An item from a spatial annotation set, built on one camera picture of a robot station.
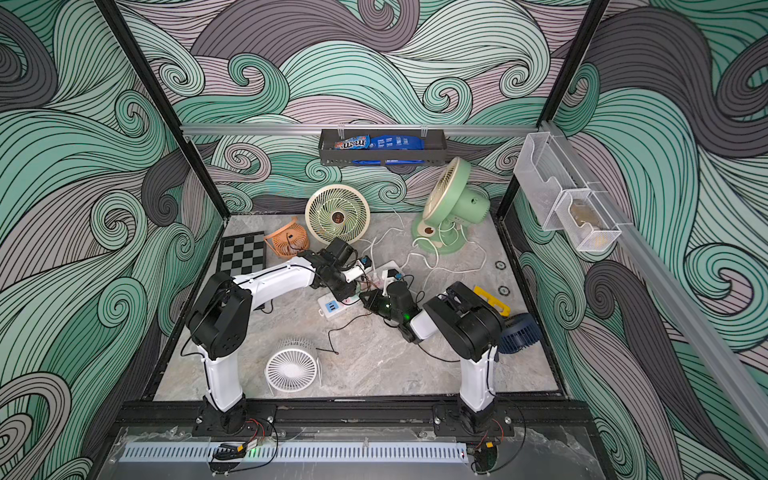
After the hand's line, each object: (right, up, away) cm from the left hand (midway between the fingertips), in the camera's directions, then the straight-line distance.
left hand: (349, 283), depth 93 cm
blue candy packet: (+11, +45, -1) cm, 46 cm away
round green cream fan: (-5, +24, +8) cm, 25 cm away
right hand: (+4, -4, +1) cm, 5 cm away
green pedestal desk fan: (+32, +23, -5) cm, 39 cm away
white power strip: (-6, -7, -1) cm, 9 cm away
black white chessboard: (-39, +9, +11) cm, 42 cm away
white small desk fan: (-12, -18, -20) cm, 29 cm away
